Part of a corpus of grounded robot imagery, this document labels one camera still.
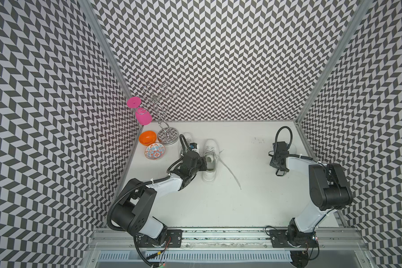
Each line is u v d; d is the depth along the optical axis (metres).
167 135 1.09
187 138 1.03
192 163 0.69
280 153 0.77
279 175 0.82
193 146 0.80
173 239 0.72
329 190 0.48
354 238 0.76
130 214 0.43
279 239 0.73
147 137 1.04
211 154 0.90
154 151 1.02
